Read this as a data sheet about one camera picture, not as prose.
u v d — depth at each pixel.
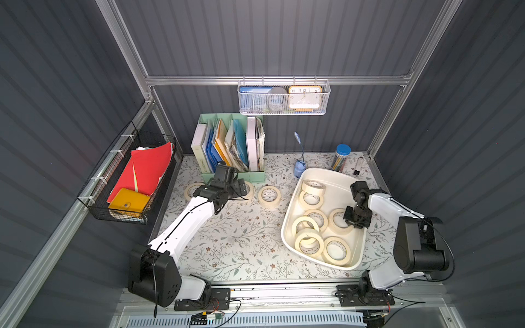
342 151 0.96
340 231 0.88
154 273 0.39
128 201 0.65
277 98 0.91
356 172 1.11
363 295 0.68
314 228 0.84
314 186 1.01
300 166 1.05
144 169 0.71
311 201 0.99
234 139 0.97
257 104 0.89
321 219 0.91
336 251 0.84
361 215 0.77
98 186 0.62
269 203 0.97
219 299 0.74
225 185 0.63
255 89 0.88
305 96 0.88
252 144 0.93
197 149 0.89
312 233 0.80
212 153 0.94
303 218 0.87
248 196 0.99
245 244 0.87
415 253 0.45
